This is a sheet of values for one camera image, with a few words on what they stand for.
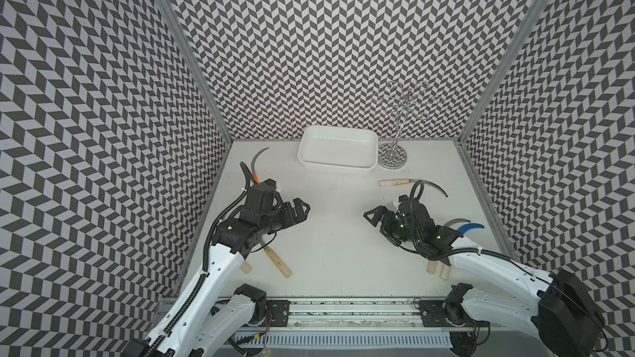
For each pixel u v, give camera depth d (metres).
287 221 0.64
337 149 1.11
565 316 0.39
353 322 0.72
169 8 0.78
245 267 0.81
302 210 0.66
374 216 0.73
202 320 0.42
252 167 1.11
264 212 0.56
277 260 0.83
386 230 0.71
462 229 0.89
